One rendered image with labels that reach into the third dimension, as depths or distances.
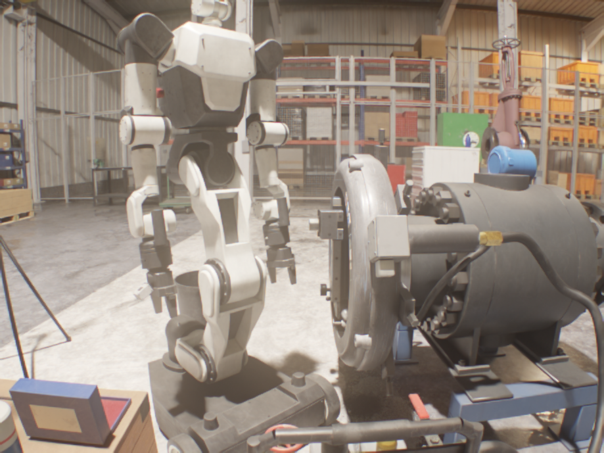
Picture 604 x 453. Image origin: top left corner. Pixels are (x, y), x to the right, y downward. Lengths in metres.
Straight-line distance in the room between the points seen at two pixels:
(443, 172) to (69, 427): 4.88
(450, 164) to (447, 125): 3.42
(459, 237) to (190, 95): 0.83
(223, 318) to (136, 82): 0.71
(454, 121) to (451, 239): 7.65
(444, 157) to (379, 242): 4.28
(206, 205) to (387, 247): 0.51
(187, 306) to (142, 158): 1.04
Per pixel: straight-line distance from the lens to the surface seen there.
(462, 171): 5.26
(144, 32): 1.16
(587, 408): 1.62
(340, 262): 1.42
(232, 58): 1.21
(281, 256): 1.31
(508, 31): 9.87
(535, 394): 1.43
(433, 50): 13.53
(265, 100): 1.35
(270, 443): 0.63
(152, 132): 1.10
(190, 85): 1.17
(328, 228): 1.32
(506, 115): 5.79
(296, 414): 1.33
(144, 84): 1.14
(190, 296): 1.95
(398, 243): 0.96
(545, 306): 1.45
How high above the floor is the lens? 0.97
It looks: 10 degrees down
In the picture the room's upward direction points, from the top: straight up
